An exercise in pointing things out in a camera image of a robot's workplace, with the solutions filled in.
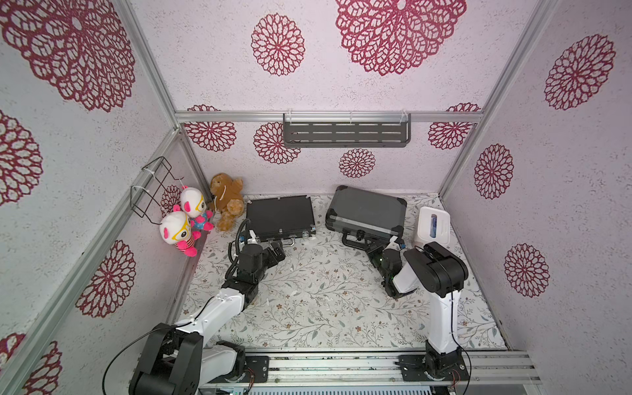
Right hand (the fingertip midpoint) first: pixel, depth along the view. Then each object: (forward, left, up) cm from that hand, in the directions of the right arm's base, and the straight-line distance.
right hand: (364, 237), depth 99 cm
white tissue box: (+5, -29, +2) cm, 29 cm away
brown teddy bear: (+10, +56, +10) cm, 57 cm away
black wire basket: (-7, +70, +31) cm, 77 cm away
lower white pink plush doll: (-9, +67, +17) cm, 69 cm away
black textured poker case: (+9, +34, 0) cm, 35 cm away
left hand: (-10, +34, +8) cm, 37 cm away
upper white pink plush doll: (+4, +66, +14) cm, 68 cm away
